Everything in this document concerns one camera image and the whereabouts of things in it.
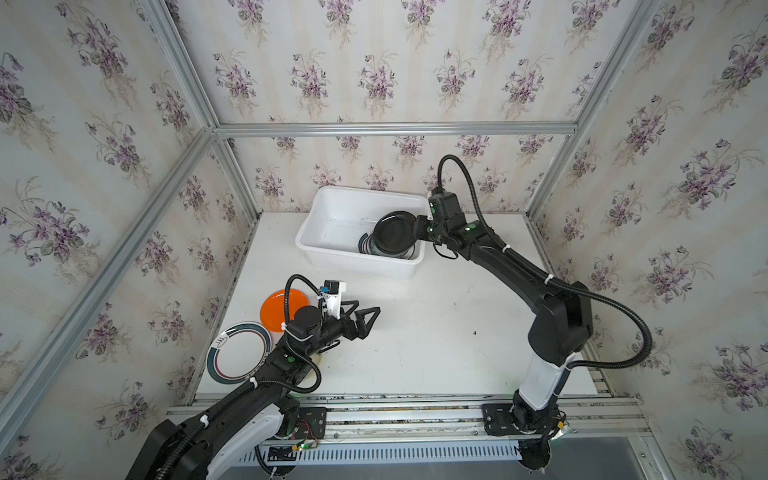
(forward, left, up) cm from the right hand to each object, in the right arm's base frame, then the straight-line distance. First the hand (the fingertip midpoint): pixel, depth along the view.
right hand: (428, 221), depth 87 cm
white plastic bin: (+14, +35, -22) cm, 44 cm away
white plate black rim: (+8, +21, -19) cm, 30 cm away
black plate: (0, +10, -4) cm, 11 cm away
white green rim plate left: (-31, +57, -25) cm, 69 cm away
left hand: (-25, +16, -7) cm, 31 cm away
